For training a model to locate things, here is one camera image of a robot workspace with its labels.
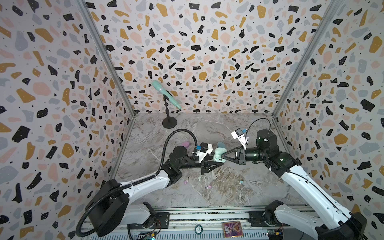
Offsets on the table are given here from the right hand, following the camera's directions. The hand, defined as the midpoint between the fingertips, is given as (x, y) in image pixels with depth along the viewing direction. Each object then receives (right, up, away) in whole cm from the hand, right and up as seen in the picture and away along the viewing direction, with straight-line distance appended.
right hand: (226, 157), depth 65 cm
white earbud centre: (-12, -16, +23) cm, 30 cm away
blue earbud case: (+2, +1, +38) cm, 38 cm away
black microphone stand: (-36, +17, +50) cm, 64 cm away
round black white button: (-12, -36, +7) cm, 38 cm away
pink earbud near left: (-20, -18, +20) cm, 34 cm away
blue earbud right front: (+12, -18, +21) cm, 31 cm away
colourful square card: (+4, -35, +5) cm, 36 cm away
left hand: (0, -2, +1) cm, 2 cm away
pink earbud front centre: (-6, -21, +20) cm, 29 cm away
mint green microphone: (-38, +39, +27) cm, 61 cm away
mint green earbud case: (-4, 0, +1) cm, 4 cm away
